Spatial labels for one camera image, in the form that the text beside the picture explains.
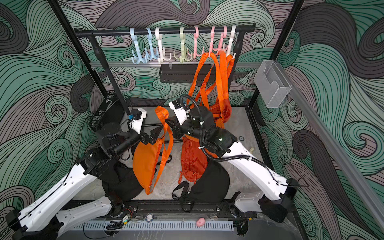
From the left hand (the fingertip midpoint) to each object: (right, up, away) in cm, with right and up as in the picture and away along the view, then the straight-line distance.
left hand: (153, 118), depth 62 cm
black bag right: (+28, -37, +17) cm, 49 cm away
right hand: (+5, -1, -2) cm, 6 cm away
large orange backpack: (-6, -22, +15) cm, 27 cm away
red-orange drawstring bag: (+19, -26, +28) cm, 42 cm away
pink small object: (+21, -49, +7) cm, 53 cm away
